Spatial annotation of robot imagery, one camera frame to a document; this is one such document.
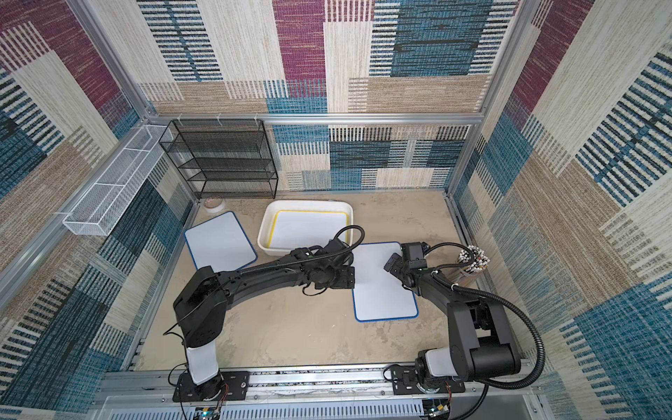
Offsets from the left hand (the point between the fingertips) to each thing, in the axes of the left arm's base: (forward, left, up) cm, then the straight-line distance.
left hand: (349, 282), depth 85 cm
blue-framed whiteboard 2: (+23, +51, -10) cm, 57 cm away
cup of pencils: (0, -38, +11) cm, 39 cm away
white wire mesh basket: (+7, +68, +26) cm, 73 cm away
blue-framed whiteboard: (-1, -10, -8) cm, 13 cm away
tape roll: (+42, +58, -7) cm, 73 cm away
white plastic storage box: (+31, +31, -1) cm, 44 cm away
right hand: (+6, -19, -6) cm, 21 cm away
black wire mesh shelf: (+50, +49, +12) cm, 71 cm away
